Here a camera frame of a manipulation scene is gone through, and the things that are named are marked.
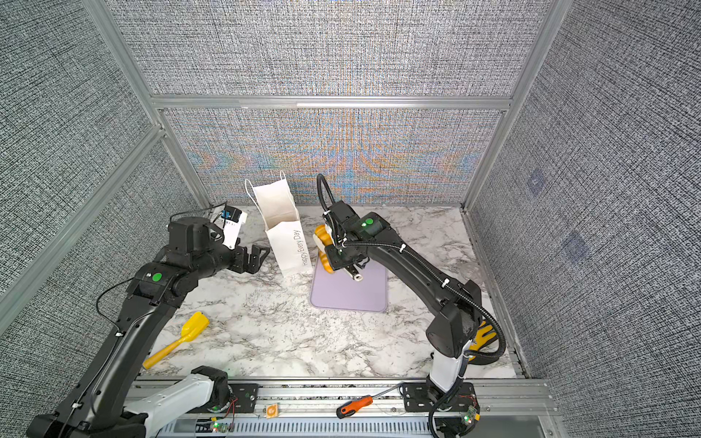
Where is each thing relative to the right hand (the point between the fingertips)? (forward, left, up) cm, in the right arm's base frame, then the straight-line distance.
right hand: (336, 258), depth 79 cm
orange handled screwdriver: (-34, -5, -18) cm, 39 cm away
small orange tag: (-35, +17, -19) cm, 43 cm away
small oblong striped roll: (+11, +6, -17) cm, 21 cm away
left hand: (-2, +21, +10) cm, 23 cm away
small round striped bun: (+7, +5, +4) cm, 9 cm away
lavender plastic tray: (0, 0, -18) cm, 18 cm away
